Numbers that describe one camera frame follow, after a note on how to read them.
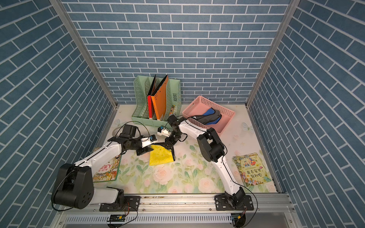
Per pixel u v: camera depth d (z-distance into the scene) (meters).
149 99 0.85
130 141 0.68
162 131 0.88
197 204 0.75
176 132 0.78
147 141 0.75
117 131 1.00
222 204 0.73
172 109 1.16
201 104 1.20
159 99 0.87
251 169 0.87
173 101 1.16
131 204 0.74
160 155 0.90
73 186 0.42
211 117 1.05
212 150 0.59
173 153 0.91
